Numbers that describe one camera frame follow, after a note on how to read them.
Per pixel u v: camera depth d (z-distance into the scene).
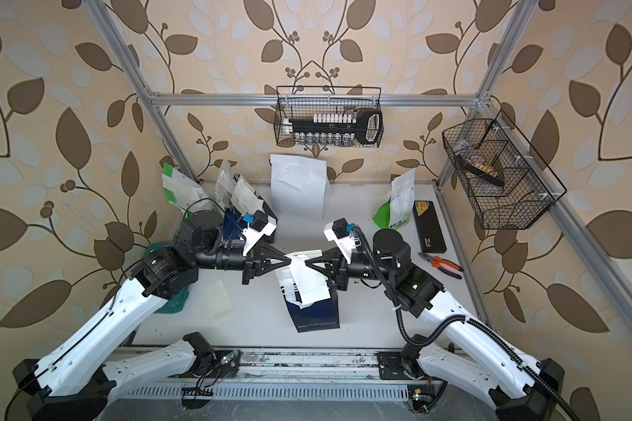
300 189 1.02
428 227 1.04
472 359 0.44
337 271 0.57
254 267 0.51
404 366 0.66
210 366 0.68
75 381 0.38
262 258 0.53
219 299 0.87
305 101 0.91
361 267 0.54
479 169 0.75
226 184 0.91
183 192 0.97
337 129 0.85
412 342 0.46
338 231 0.52
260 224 0.50
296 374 0.74
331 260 0.55
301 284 0.61
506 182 0.74
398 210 0.94
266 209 0.99
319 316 0.69
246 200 0.89
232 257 0.52
